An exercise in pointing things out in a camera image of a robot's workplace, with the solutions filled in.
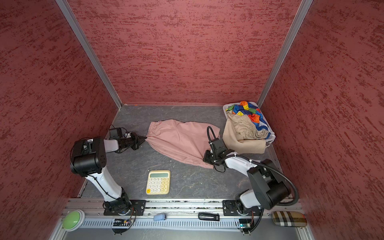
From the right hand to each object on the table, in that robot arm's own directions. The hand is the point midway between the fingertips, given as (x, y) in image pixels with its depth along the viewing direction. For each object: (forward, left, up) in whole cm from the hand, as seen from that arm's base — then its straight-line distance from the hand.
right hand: (203, 161), depth 90 cm
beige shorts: (+16, -26, +4) cm, 31 cm away
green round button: (-28, +64, +1) cm, 70 cm away
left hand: (+16, +37, +3) cm, 40 cm away
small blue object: (-28, +23, 0) cm, 37 cm away
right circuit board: (-32, -18, -2) cm, 37 cm away
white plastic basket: (+11, -44, +8) cm, 46 cm away
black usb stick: (-29, +1, +2) cm, 29 cm away
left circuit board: (-30, +42, -2) cm, 52 cm away
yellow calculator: (-12, +26, +1) cm, 29 cm away
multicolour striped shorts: (+32, -36, +10) cm, 49 cm away
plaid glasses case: (-31, -39, +2) cm, 50 cm away
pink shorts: (+14, +9, +1) cm, 17 cm away
